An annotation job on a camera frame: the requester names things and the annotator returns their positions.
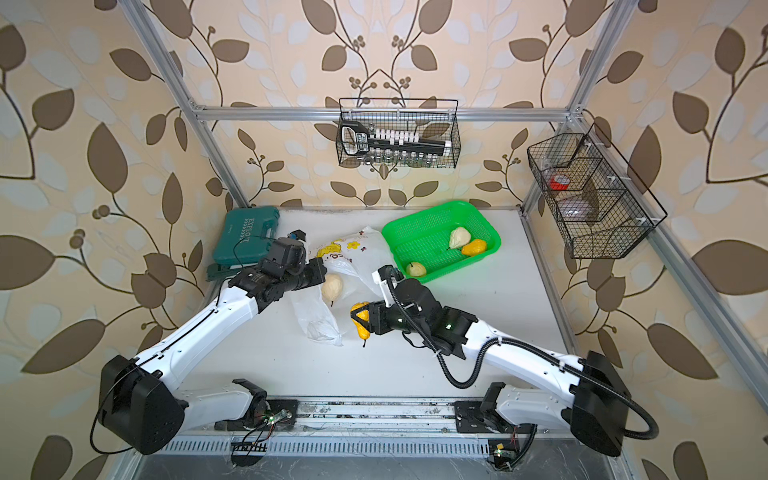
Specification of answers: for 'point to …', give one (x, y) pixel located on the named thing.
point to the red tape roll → (559, 182)
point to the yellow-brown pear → (475, 247)
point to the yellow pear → (361, 331)
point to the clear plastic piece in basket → (570, 213)
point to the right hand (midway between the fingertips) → (359, 312)
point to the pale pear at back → (460, 237)
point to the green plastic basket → (436, 239)
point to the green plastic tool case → (243, 239)
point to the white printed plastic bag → (351, 263)
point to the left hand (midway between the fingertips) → (323, 264)
